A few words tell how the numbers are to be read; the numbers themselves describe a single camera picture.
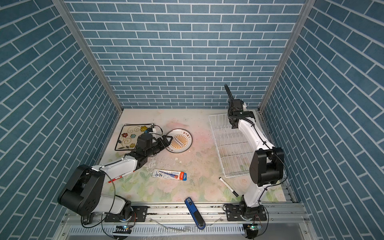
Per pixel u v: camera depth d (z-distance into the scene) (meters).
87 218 0.70
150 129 0.81
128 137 1.00
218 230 0.77
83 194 0.43
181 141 1.02
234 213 0.74
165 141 0.80
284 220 0.74
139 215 0.73
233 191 0.80
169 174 0.87
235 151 1.02
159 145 0.79
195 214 0.70
